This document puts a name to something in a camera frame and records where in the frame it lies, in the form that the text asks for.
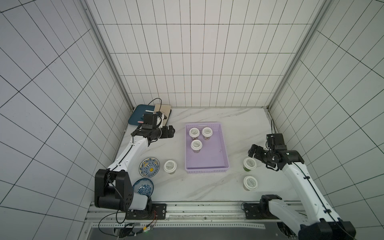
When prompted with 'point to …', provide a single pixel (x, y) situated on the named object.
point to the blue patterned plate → (143, 186)
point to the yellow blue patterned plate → (149, 167)
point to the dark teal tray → (137, 114)
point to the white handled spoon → (149, 111)
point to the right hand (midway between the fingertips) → (250, 152)
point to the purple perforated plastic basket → (212, 158)
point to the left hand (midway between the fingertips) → (166, 133)
